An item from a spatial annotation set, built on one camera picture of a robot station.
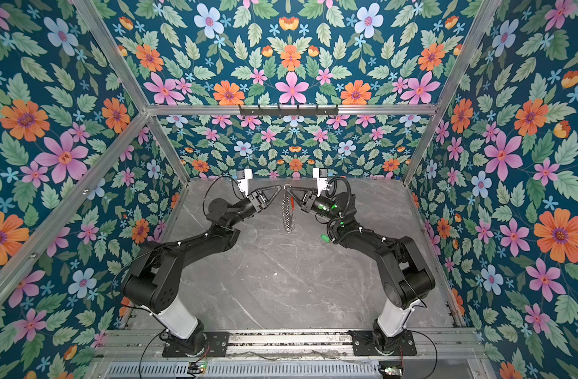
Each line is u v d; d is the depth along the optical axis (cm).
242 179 71
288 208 75
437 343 74
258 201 70
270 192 73
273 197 73
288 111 93
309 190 72
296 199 74
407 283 47
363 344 73
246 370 73
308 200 70
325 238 99
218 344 73
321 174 70
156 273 47
